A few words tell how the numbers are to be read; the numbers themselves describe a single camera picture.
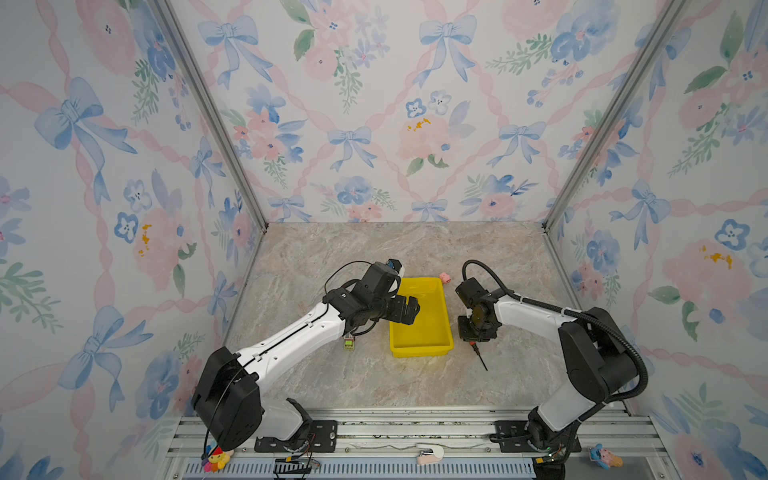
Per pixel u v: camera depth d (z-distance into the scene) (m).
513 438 0.73
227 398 0.40
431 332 0.91
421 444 0.73
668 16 0.69
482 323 0.73
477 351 0.88
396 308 0.70
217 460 0.70
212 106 0.86
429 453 0.71
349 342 0.88
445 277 1.02
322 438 0.75
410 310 0.70
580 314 0.50
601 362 0.46
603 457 0.69
